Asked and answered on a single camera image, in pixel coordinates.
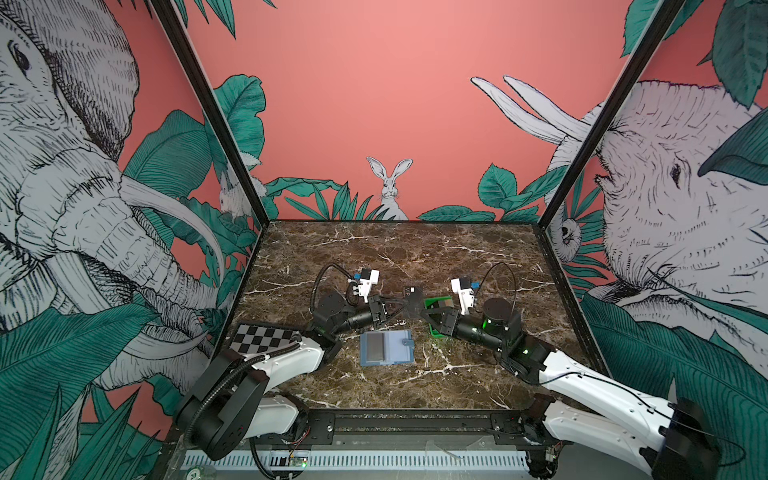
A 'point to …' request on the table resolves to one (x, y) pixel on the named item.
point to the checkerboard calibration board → (256, 340)
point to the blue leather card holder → (394, 347)
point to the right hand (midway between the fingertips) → (421, 314)
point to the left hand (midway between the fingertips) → (409, 303)
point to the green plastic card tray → (437, 303)
